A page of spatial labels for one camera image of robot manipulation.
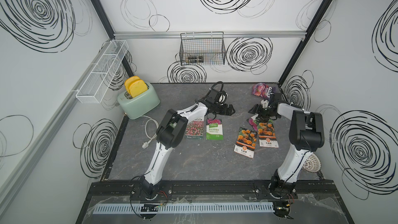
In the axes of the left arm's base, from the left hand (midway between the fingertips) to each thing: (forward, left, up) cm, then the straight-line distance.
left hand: (230, 111), depth 96 cm
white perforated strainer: (-29, -41, -5) cm, 51 cm away
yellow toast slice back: (+10, +62, +14) cm, 64 cm away
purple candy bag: (+22, -27, -3) cm, 36 cm away
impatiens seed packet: (-10, +10, -6) cm, 15 cm away
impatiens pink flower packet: (-5, -16, -6) cm, 18 cm away
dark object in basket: (+19, +22, +25) cm, 38 cm away
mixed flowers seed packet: (-9, +22, -8) cm, 25 cm away
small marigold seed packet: (-12, -23, -7) cm, 26 cm away
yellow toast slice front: (+7, +56, +12) cm, 58 cm away
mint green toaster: (0, +53, +6) cm, 54 cm away
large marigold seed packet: (-17, -9, -7) cm, 20 cm away
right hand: (+2, -18, -3) cm, 18 cm away
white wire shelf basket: (-8, +68, +26) cm, 73 cm away
